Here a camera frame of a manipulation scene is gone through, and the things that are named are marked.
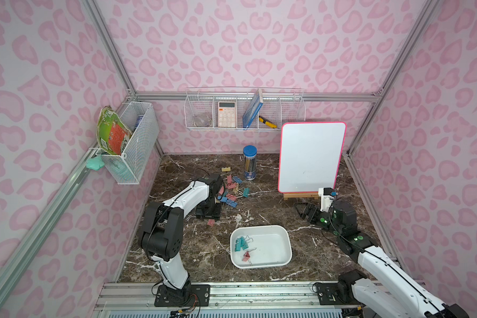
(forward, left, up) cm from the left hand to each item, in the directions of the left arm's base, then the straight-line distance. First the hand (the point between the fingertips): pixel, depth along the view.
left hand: (210, 215), depth 90 cm
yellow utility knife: (+38, -27, +22) cm, 52 cm away
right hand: (-2, -37, +12) cm, 39 cm away
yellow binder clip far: (+31, -6, -5) cm, 32 cm away
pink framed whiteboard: (+20, -45, +18) cm, 53 cm away
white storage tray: (-13, -22, -3) cm, 26 cm away
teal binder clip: (-12, -14, -2) cm, 18 cm away
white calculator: (+40, -7, +26) cm, 48 cm away
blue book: (+35, -20, +31) cm, 51 cm away
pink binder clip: (-18, -16, -1) cm, 24 cm away
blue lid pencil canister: (+27, -18, +13) cm, 35 cm away
